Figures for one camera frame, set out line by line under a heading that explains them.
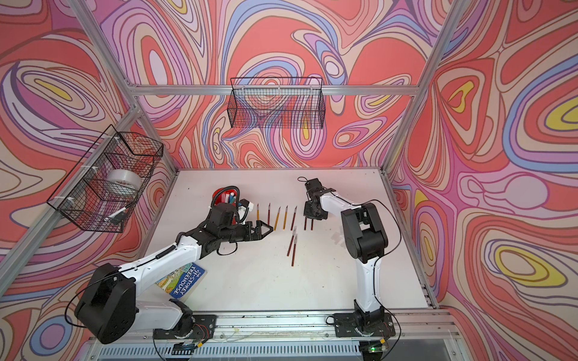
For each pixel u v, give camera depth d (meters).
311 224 0.99
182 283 0.80
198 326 0.72
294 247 0.93
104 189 0.70
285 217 1.01
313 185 0.84
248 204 0.78
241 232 0.72
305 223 0.99
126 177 0.74
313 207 0.78
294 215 1.01
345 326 0.73
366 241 0.55
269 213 1.02
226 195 0.95
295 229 0.96
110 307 0.41
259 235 0.72
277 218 1.01
